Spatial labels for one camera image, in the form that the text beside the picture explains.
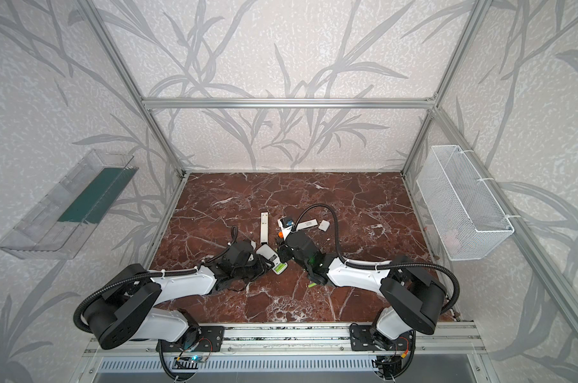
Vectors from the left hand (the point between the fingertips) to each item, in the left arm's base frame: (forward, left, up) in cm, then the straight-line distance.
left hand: (277, 260), depth 87 cm
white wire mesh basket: (-3, -53, +32) cm, 62 cm away
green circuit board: (-30, +22, -3) cm, 37 cm away
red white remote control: (+3, +3, -2) cm, 4 cm away
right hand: (+7, -1, +10) cm, 12 cm away
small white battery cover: (+18, -19, -4) cm, 26 cm away
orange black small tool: (+1, -2, +18) cm, 19 cm away
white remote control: (+16, +7, -3) cm, 17 cm away
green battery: (-8, -14, -3) cm, 16 cm away
